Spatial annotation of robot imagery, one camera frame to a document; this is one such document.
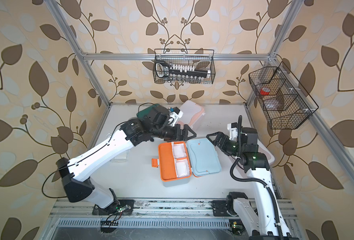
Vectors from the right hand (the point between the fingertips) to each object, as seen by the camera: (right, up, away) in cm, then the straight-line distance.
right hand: (211, 140), depth 73 cm
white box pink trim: (-8, +14, +22) cm, 27 cm away
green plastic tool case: (-41, +15, +40) cm, 59 cm away
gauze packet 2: (-15, -15, +4) cm, 22 cm away
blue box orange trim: (-2, -11, +10) cm, 15 cm away
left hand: (-12, +4, -8) cm, 15 cm away
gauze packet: (-16, -7, +11) cm, 21 cm away
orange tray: (-23, -12, +6) cm, 27 cm away
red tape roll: (+31, +26, +8) cm, 41 cm away
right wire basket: (+37, +19, +1) cm, 41 cm away
